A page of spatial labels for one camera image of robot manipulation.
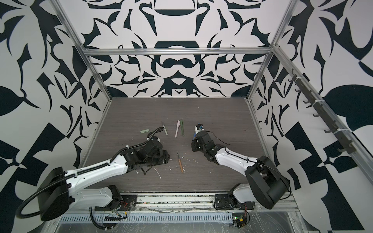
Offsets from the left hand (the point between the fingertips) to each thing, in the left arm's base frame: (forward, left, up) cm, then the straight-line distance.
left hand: (168, 155), depth 80 cm
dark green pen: (+24, -8, -9) cm, 27 cm away
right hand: (+10, -15, -2) cm, 18 cm away
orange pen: (-1, -6, -9) cm, 11 cm away
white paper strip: (-8, +5, -11) cm, 15 cm away
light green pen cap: (+21, +18, -8) cm, 29 cm away
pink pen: (+24, -4, -9) cm, 26 cm away
